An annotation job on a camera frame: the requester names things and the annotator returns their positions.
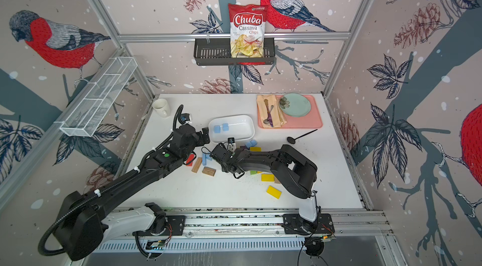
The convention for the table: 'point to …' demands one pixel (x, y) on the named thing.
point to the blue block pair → (204, 157)
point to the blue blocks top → (252, 143)
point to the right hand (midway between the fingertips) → (229, 163)
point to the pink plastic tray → (313, 120)
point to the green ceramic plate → (299, 105)
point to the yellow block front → (273, 192)
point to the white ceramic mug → (161, 107)
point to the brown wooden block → (209, 170)
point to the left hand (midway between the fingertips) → (203, 126)
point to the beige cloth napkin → (271, 114)
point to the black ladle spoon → (292, 140)
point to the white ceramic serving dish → (241, 127)
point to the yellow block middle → (267, 177)
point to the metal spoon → (266, 121)
